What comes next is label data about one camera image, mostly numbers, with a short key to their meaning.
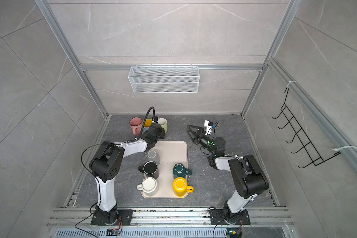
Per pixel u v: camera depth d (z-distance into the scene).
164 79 1.00
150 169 0.80
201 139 0.74
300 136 0.67
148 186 0.77
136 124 1.03
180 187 0.75
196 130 0.74
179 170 0.78
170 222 0.73
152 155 0.86
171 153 0.98
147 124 1.02
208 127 0.78
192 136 0.82
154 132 0.78
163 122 1.02
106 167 0.52
